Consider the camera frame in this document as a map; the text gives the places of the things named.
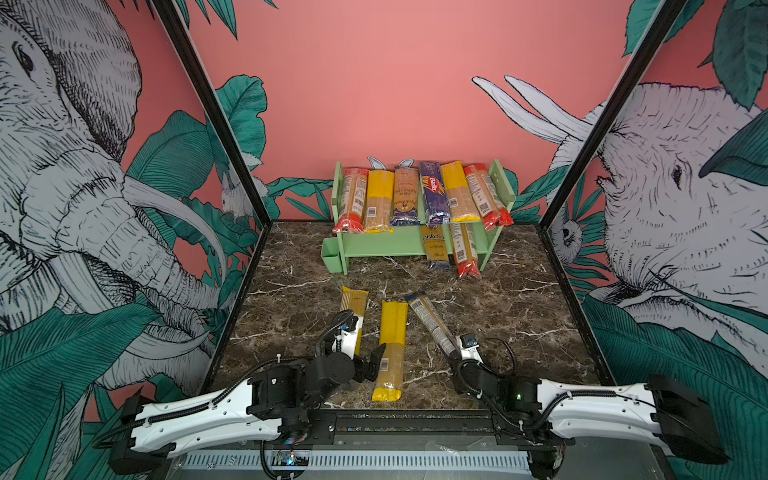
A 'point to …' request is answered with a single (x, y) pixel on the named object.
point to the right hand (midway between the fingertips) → (448, 361)
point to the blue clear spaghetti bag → (424, 308)
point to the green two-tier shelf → (489, 238)
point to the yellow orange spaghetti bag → (462, 204)
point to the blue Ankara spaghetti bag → (435, 246)
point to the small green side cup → (330, 254)
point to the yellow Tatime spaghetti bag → (354, 300)
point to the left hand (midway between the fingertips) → (371, 340)
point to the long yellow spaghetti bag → (393, 320)
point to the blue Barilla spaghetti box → (435, 195)
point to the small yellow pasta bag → (406, 194)
